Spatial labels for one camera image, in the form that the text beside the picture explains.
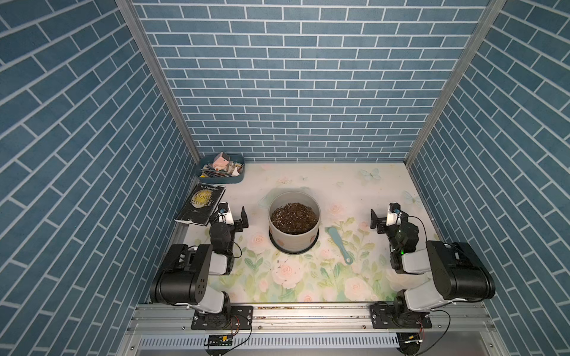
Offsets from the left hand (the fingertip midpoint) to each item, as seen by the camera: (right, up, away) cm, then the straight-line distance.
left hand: (237, 207), depth 89 cm
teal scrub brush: (+45, -20, -2) cm, 49 cm away
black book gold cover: (-20, 0, +13) cm, 24 cm away
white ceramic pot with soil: (+23, -5, -2) cm, 24 cm away
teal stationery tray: (-8, +15, +20) cm, 27 cm away
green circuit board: (-1, -41, -17) cm, 45 cm away
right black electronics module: (+61, -41, -19) cm, 76 cm away
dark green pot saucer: (+24, -17, -4) cm, 29 cm away
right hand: (+62, -1, +1) cm, 62 cm away
